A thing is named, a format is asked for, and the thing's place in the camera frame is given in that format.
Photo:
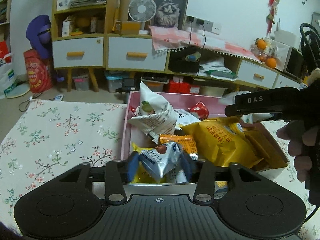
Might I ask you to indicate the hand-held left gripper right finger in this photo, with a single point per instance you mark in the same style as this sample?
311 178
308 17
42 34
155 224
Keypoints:
187 166

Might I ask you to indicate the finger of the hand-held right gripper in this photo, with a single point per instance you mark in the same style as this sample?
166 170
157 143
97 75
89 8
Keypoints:
270 102

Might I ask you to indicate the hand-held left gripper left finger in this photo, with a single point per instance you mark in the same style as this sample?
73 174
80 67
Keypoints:
132 167

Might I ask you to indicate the small yellow snack packet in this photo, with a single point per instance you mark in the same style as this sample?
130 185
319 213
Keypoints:
142 177

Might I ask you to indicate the orange snack packet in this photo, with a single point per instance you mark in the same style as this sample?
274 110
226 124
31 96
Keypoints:
185 142

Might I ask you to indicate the silver grey chocolate packet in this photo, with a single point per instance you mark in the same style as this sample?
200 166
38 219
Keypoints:
157 162

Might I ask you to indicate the yellow waffle snack packet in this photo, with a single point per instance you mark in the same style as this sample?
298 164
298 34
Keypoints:
220 142

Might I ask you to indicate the gold foil snack packet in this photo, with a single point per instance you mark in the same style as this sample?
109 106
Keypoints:
265 150

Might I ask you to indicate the white packet black print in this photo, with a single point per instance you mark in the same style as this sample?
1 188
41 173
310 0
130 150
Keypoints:
185 117

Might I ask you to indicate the white packet red print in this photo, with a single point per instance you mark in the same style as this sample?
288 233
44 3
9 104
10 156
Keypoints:
134 111

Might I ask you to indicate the white crinkled snack packet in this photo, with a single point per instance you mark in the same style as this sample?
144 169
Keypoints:
155 115

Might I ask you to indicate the red candy packet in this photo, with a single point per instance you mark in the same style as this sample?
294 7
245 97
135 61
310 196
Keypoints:
200 110

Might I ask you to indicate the pink cardboard box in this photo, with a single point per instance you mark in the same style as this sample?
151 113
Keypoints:
160 96

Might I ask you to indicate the person's right hand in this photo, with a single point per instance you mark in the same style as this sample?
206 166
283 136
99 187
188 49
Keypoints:
296 147

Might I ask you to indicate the plain orange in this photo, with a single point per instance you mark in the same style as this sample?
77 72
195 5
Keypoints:
271 62

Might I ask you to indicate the long wooden tv cabinet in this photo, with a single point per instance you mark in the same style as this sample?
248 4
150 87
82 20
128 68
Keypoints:
246 68

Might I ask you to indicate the black microwave oven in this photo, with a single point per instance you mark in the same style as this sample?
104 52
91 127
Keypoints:
293 62

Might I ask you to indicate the clear tub of small oranges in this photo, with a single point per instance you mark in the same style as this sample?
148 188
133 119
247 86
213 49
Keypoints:
258 55

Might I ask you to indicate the clear storage bin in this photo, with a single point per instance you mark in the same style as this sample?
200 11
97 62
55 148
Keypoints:
212 91

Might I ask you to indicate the orange with leaves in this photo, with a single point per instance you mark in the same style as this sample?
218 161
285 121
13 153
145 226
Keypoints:
261 44

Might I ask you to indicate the pile of papers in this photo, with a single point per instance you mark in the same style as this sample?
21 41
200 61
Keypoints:
215 67

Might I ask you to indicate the red cardboard box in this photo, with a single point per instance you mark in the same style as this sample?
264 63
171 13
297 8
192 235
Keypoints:
180 87

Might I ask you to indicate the clear bin orange contents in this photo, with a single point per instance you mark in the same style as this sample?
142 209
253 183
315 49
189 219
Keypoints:
153 86

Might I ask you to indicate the teal storage bin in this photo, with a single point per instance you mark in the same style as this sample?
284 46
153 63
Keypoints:
115 83

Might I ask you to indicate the blue green toy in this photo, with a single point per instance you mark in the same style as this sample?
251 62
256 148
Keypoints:
193 57

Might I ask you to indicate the floral tablecloth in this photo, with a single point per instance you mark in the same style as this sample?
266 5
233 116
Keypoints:
50 135

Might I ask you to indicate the black device in cabinet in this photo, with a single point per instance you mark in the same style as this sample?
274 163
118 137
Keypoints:
182 67

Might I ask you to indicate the clear bin pink contents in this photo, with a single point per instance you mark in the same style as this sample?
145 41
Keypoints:
81 83

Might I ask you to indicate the pink checked cloth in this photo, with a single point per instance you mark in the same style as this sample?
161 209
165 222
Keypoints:
170 37

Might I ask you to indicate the low wooden drawer cabinet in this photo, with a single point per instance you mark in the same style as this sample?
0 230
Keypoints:
117 47

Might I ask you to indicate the red printed barrel bag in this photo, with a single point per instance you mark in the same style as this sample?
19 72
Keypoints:
37 75

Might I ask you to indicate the framed cat picture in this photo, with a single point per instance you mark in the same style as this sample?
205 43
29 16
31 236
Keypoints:
167 12

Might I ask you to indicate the white round board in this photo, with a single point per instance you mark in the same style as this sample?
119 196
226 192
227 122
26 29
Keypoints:
18 91

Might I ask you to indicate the tall wooden shelf cabinet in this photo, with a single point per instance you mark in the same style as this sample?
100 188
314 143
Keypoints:
62 47

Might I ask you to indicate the brown cardboard box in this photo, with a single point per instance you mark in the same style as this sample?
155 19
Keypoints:
127 28

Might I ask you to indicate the white plastic sack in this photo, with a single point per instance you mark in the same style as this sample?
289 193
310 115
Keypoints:
8 80

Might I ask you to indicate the yellow round container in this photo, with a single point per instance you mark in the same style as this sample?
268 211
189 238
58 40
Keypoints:
82 22

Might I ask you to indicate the small white carton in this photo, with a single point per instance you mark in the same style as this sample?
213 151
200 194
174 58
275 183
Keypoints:
67 27

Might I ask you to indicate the small white desk fan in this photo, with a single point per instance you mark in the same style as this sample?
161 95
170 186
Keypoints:
141 8

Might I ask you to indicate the cardboard tube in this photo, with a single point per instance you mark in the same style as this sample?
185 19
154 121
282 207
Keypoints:
124 7

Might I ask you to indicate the purple plush cushion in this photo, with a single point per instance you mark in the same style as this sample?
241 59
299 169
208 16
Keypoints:
40 30

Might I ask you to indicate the red gift bag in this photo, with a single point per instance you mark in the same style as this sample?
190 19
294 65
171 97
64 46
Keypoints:
3 52

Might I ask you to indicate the white appliance box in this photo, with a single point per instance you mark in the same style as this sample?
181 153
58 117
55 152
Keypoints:
63 0

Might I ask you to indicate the white wall socket panel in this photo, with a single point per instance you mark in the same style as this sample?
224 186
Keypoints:
208 26

